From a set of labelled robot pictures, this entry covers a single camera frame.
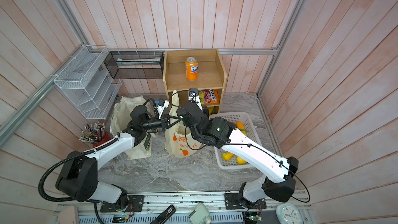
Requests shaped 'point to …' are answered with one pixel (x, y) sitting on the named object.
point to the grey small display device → (200, 214)
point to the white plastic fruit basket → (245, 118)
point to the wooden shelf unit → (203, 69)
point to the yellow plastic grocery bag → (180, 140)
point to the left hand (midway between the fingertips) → (180, 122)
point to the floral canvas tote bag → (121, 115)
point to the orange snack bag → (217, 96)
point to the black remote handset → (168, 212)
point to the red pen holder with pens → (94, 134)
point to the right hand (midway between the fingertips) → (191, 107)
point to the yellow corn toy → (227, 156)
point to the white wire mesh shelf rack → (93, 89)
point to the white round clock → (287, 213)
